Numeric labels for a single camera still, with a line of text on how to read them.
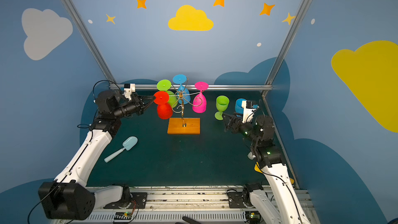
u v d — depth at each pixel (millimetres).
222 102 988
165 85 781
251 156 885
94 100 532
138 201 760
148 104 678
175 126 1013
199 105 840
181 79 820
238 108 937
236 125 598
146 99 686
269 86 1158
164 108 772
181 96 777
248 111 600
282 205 409
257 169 848
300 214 394
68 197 385
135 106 625
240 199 746
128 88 677
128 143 931
